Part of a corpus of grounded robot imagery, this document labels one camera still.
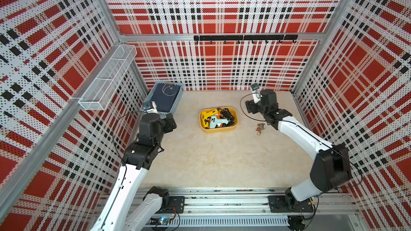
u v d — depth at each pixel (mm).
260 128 985
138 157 450
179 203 734
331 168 433
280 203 729
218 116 1014
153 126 485
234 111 1043
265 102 651
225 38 899
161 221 692
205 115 1001
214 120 958
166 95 1101
